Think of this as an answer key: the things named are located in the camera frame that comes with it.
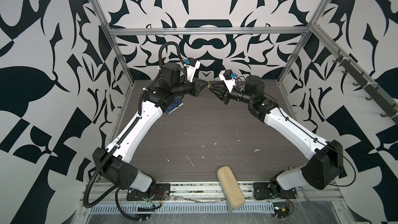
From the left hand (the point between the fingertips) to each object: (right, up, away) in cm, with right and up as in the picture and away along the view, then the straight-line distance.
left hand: (209, 79), depth 67 cm
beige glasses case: (+10, -49, +6) cm, 51 cm away
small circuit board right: (+33, -58, +4) cm, 67 cm away
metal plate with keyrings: (0, -4, +3) cm, 5 cm away
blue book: (-19, -12, +40) cm, 46 cm away
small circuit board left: (-27, -59, +6) cm, 65 cm away
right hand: (+2, -2, +3) cm, 4 cm away
